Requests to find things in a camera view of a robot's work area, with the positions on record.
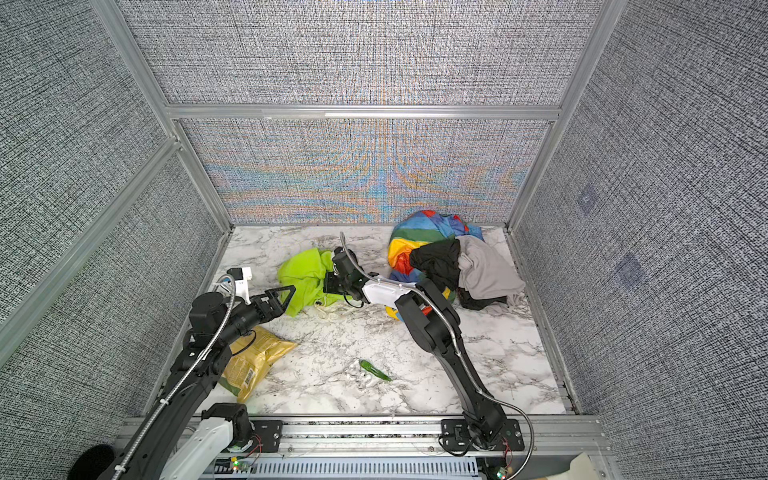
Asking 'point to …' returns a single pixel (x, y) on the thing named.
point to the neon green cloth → (307, 272)
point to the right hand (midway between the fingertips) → (322, 285)
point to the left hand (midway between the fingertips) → (282, 289)
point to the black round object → (93, 464)
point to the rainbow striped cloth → (417, 230)
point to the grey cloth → (484, 271)
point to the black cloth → (438, 261)
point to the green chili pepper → (369, 367)
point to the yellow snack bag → (251, 354)
